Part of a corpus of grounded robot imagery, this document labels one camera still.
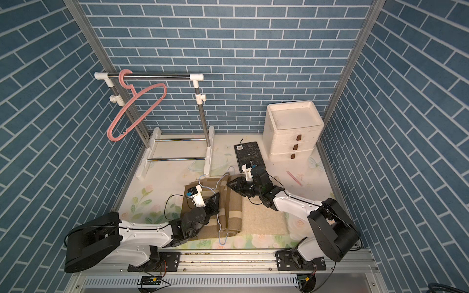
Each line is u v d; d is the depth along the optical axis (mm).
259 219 843
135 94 790
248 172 801
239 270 723
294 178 994
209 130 1043
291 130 902
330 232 438
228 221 783
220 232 793
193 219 591
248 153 1083
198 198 721
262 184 666
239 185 736
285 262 734
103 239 472
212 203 706
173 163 1048
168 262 734
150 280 722
